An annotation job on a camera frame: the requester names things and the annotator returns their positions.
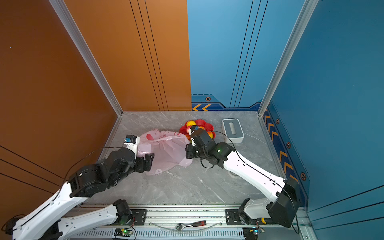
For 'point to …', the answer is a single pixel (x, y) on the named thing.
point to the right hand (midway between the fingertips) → (184, 149)
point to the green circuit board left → (123, 232)
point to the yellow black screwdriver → (262, 219)
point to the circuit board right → (252, 233)
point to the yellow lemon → (190, 123)
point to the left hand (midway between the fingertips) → (147, 153)
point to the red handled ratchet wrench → (180, 226)
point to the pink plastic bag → (169, 149)
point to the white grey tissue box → (233, 131)
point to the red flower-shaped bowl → (201, 124)
